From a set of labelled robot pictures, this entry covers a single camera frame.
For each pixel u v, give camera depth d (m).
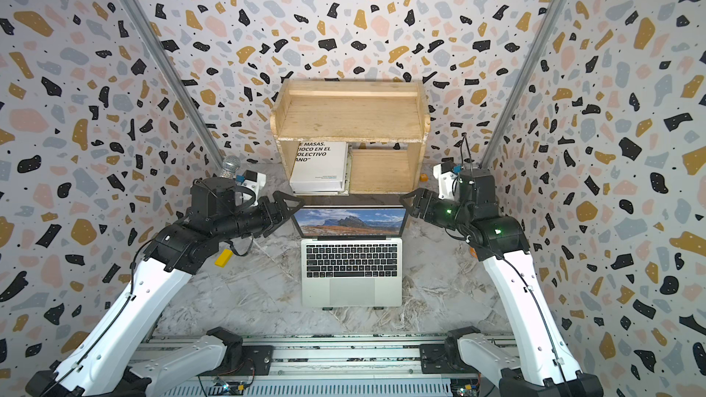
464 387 0.72
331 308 0.83
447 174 0.61
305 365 0.74
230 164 0.84
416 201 0.59
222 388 0.72
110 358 0.37
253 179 0.62
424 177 0.80
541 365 0.37
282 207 0.58
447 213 0.56
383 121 0.74
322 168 0.87
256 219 0.57
